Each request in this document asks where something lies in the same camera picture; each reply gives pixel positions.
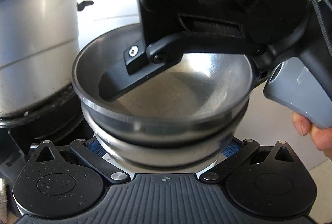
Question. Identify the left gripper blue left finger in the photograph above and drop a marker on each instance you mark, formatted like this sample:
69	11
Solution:
109	172

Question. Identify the person's right hand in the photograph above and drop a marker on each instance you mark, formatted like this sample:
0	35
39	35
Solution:
322	138

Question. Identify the small steel bowl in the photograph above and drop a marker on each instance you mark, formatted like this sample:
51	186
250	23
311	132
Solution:
203	96

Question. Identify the black gas stove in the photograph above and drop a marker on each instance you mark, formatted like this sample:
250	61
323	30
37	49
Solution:
58	119

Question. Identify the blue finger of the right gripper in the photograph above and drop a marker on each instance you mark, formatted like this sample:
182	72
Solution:
116	81
260	77

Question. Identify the large aluminium stock pot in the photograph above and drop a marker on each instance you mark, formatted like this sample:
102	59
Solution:
39	42

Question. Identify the beige dish cloth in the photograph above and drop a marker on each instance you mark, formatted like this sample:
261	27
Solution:
3	200

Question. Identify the large steel bowl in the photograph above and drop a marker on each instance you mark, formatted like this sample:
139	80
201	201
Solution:
179	156

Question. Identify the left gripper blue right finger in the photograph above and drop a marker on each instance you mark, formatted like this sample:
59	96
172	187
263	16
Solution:
236	153

